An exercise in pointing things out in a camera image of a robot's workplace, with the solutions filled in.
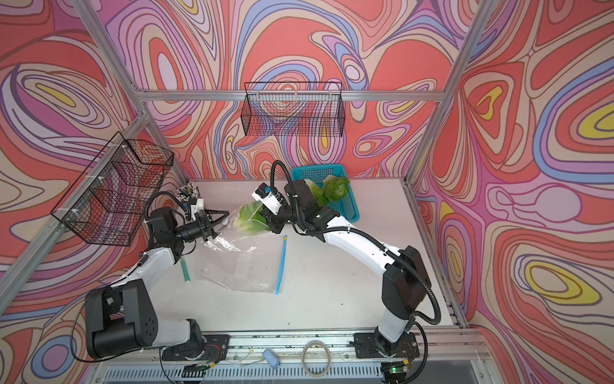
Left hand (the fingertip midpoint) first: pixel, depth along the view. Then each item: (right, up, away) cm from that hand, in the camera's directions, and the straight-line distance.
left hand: (230, 221), depth 79 cm
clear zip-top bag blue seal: (+1, -17, +12) cm, 20 cm away
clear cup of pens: (-22, +10, +15) cm, 28 cm away
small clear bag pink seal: (+9, +1, -13) cm, 16 cm away
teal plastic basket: (+43, +5, +24) cm, 49 cm away
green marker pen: (-20, -20, +9) cm, 30 cm away
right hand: (+11, +1, -4) cm, 12 cm away
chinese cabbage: (+38, +13, +22) cm, 46 cm away
